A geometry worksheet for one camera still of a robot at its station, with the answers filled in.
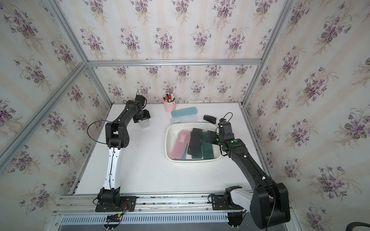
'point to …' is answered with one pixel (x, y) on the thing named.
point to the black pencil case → (195, 141)
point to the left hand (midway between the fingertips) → (145, 119)
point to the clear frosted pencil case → (144, 123)
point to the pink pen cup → (170, 104)
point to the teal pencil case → (188, 111)
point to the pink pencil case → (181, 144)
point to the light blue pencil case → (183, 157)
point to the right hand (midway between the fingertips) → (214, 135)
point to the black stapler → (210, 119)
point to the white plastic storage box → (171, 132)
